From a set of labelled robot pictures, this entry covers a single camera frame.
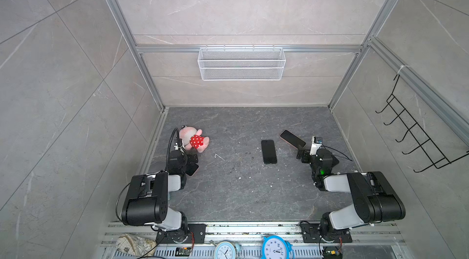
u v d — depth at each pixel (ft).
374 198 1.48
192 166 2.66
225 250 2.20
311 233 2.40
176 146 2.64
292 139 3.42
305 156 2.75
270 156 3.27
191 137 3.20
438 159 1.86
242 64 3.30
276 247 2.26
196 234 2.41
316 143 2.63
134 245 2.24
